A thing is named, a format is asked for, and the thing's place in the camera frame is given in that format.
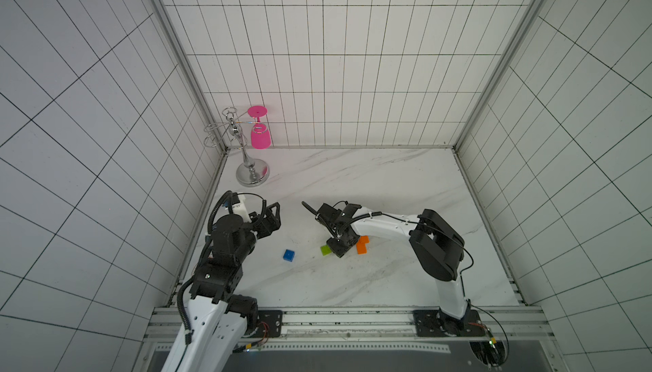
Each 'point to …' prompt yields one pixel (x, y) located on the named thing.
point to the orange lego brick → (361, 245)
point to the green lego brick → (325, 250)
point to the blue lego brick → (289, 255)
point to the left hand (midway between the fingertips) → (267, 213)
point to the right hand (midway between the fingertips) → (339, 241)
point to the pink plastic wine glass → (261, 138)
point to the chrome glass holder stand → (252, 172)
